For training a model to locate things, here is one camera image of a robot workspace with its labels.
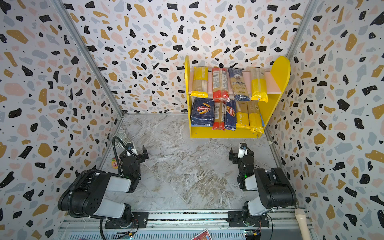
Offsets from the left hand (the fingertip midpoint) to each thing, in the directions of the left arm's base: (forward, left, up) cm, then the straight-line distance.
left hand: (134, 146), depth 87 cm
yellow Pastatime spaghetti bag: (+18, -67, +4) cm, 69 cm away
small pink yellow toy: (-6, +14, -10) cm, 18 cm away
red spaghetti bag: (+22, -52, +4) cm, 57 cm away
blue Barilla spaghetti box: (+13, -58, +5) cm, 59 cm away
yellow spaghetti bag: (+19, -75, +4) cm, 78 cm away
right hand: (+1, -62, -2) cm, 62 cm away
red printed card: (-43, -40, -10) cm, 59 cm away
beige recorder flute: (-36, -88, -9) cm, 95 cm away
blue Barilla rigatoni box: (+20, -41, +7) cm, 46 cm away
